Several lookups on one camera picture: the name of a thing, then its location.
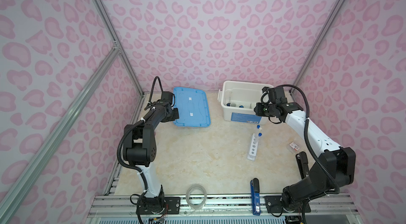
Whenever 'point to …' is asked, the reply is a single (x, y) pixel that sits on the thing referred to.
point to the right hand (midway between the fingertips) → (256, 107)
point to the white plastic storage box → (238, 100)
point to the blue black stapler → (255, 194)
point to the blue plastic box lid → (193, 107)
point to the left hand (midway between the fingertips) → (174, 114)
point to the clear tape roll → (191, 205)
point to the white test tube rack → (253, 150)
